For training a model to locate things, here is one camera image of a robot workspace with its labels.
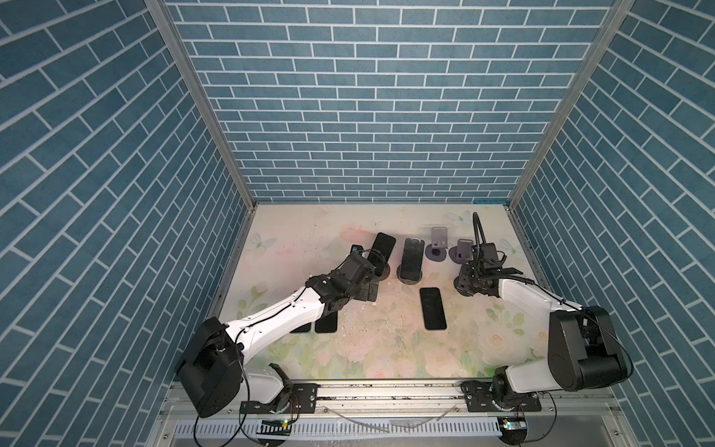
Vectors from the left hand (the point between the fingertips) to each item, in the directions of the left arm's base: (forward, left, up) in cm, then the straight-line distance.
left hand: (364, 282), depth 84 cm
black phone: (+12, -6, -1) cm, 13 cm away
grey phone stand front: (+15, -36, -5) cm, 39 cm away
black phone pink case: (-4, -22, -10) cm, 25 cm away
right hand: (+6, -34, -5) cm, 35 cm away
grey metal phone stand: (+19, -28, -11) cm, 35 cm away
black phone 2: (+10, -16, -3) cm, 19 cm away
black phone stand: (-8, +12, -11) cm, 18 cm away
